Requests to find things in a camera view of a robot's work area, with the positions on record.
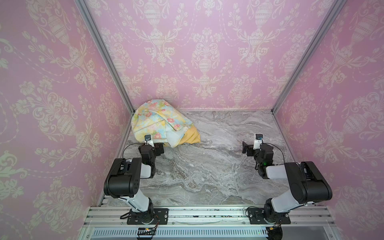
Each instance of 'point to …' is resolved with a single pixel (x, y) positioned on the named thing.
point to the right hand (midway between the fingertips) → (252, 141)
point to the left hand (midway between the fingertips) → (153, 142)
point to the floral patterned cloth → (156, 120)
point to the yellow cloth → (191, 136)
